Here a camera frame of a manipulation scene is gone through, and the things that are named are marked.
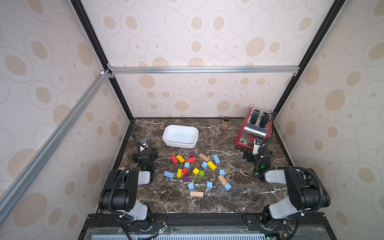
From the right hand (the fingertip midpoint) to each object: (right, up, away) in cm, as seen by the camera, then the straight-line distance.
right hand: (259, 149), depth 94 cm
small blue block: (-46, -10, -2) cm, 47 cm away
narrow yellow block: (-50, -14, -4) cm, 52 cm away
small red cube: (-47, -13, -4) cm, 49 cm away
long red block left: (-54, -7, +3) cm, 55 cm away
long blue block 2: (-56, -15, -4) cm, 58 cm away
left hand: (-70, +2, -2) cm, 70 cm away
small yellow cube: (-40, -13, -4) cm, 43 cm away
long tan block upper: (-35, -6, +3) cm, 36 cm away
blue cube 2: (-32, -19, -11) cm, 39 cm away
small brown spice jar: (-19, +17, +14) cm, 29 cm away
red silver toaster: (-3, +15, -2) cm, 15 cm away
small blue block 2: (-35, -10, -2) cm, 36 cm away
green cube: (-37, -14, -6) cm, 40 cm away
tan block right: (-25, -17, -8) cm, 31 cm away
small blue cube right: (-24, -13, -5) cm, 28 cm away
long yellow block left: (-50, -7, +3) cm, 51 cm away
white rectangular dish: (-51, +7, +16) cm, 54 cm away
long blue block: (-27, -7, +2) cm, 28 cm away
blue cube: (-43, -20, -11) cm, 49 cm away
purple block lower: (-46, -17, -6) cm, 50 cm away
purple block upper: (-43, -4, +6) cm, 44 cm away
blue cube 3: (-22, -20, -11) cm, 32 cm away
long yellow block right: (-30, -10, -1) cm, 32 cm away
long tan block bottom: (-38, -23, -12) cm, 47 cm away
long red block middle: (-43, -7, +1) cm, 44 cm away
